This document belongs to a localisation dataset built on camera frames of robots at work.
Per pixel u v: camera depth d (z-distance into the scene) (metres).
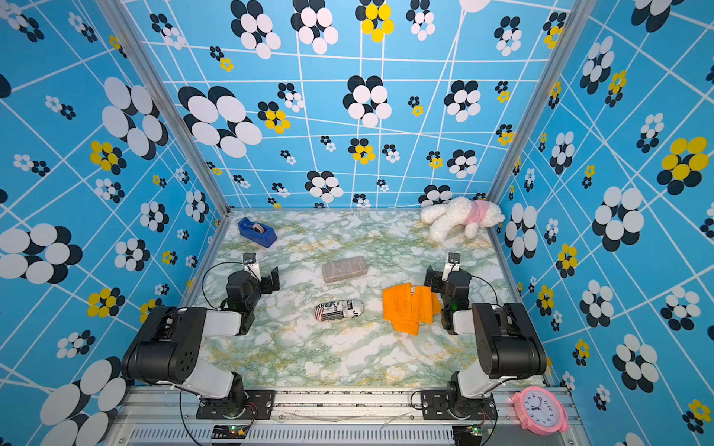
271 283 0.86
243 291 0.72
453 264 0.79
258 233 1.05
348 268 0.99
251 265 0.80
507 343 0.46
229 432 0.72
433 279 0.86
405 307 0.89
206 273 1.03
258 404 0.74
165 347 0.46
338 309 0.88
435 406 0.73
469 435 0.70
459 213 1.08
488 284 0.96
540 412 0.71
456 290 0.71
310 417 0.73
